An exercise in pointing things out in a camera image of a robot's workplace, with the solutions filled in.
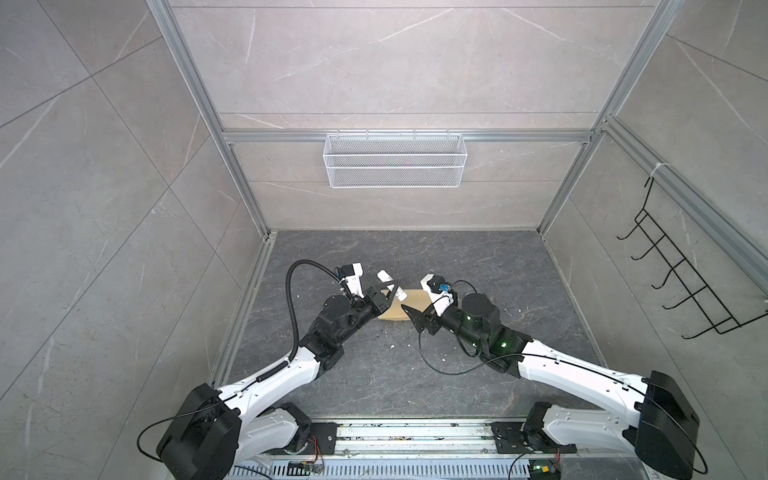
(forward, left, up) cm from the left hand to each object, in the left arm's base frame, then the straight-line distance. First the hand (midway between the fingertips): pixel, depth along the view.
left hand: (399, 279), depth 72 cm
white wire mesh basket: (+48, -2, +3) cm, 48 cm away
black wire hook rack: (-17, -64, +7) cm, 66 cm away
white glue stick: (+1, +4, 0) cm, 4 cm away
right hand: (-2, -4, -3) cm, 6 cm away
